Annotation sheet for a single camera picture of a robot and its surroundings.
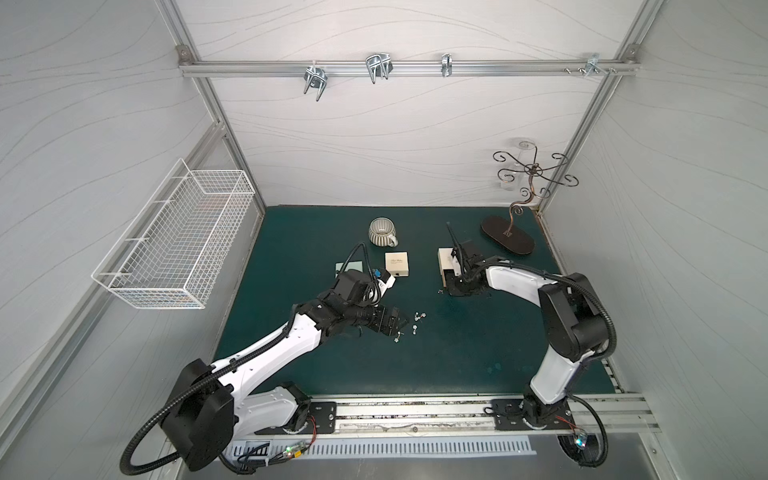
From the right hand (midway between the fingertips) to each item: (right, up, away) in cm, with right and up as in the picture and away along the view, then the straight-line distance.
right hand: (451, 286), depth 96 cm
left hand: (-18, -4, -19) cm, 27 cm away
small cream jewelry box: (-18, +7, +5) cm, 20 cm away
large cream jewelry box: (-1, +8, +4) cm, 9 cm away
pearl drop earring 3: (-18, -14, -10) cm, 25 cm away
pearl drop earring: (-11, -8, -5) cm, 15 cm away
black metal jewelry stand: (+21, +19, +18) cm, 34 cm away
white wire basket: (-71, +13, -28) cm, 77 cm away
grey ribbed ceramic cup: (-23, +18, +9) cm, 31 cm away
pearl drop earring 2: (-13, -11, -8) cm, 19 cm away
